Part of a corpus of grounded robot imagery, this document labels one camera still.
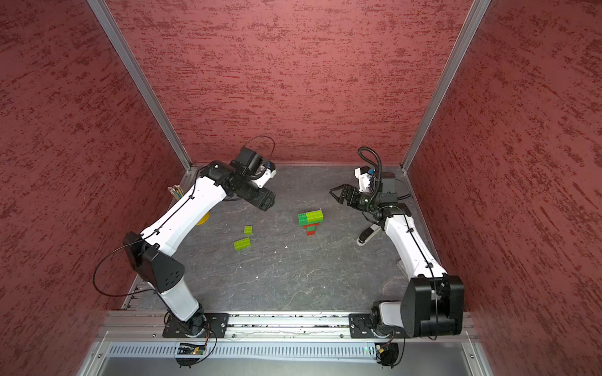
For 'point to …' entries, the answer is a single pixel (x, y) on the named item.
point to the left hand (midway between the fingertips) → (261, 201)
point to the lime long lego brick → (242, 244)
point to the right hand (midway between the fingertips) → (336, 198)
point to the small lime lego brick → (248, 229)
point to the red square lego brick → (310, 233)
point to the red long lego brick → (310, 225)
